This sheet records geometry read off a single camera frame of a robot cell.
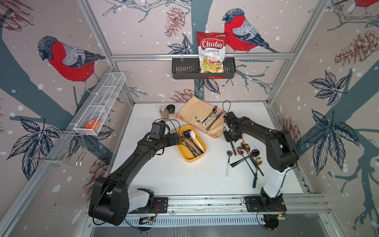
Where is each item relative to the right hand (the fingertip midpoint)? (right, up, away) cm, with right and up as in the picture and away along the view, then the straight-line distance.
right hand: (228, 137), depth 96 cm
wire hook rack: (-75, +3, -40) cm, 85 cm away
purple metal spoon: (-28, +1, +2) cm, 28 cm away
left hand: (-34, +3, -11) cm, 36 cm away
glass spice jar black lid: (-40, +19, +7) cm, 45 cm away
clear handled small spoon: (-1, -10, -4) cm, 10 cm away
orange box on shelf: (-68, +11, -32) cm, 76 cm away
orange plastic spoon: (+9, -4, -1) cm, 10 cm away
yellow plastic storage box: (-30, -9, -4) cm, 32 cm away
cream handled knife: (-20, +10, +11) cm, 25 cm away
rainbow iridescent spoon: (+6, -8, -5) cm, 11 cm away
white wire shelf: (-75, +22, -17) cm, 80 cm away
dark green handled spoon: (+11, -21, -15) cm, 28 cm away
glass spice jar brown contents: (-45, +17, +8) cm, 49 cm away
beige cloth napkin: (-17, +15, +15) cm, 27 cm away
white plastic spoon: (-24, +1, +2) cm, 24 cm away
